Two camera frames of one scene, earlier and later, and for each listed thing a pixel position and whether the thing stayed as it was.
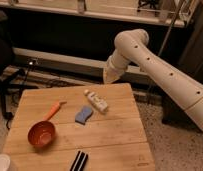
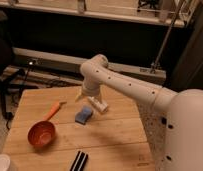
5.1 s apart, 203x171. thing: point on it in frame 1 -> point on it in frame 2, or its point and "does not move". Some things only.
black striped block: [79, 161] does not move
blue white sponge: [82, 116] does not move
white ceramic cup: [2, 162] does not move
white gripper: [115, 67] -> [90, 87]
